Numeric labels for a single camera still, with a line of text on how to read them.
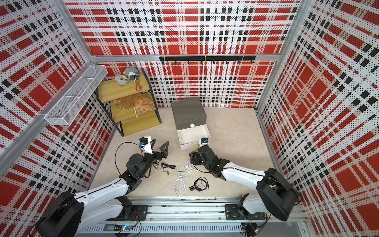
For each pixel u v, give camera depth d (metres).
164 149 0.76
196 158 0.75
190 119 0.88
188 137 0.95
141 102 0.88
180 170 0.88
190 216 0.73
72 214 0.41
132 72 0.86
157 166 0.89
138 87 0.86
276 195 0.42
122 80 0.84
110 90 0.85
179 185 0.82
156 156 0.73
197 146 0.88
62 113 0.68
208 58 0.89
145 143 0.67
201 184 0.82
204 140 0.76
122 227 0.69
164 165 0.90
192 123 0.88
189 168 0.88
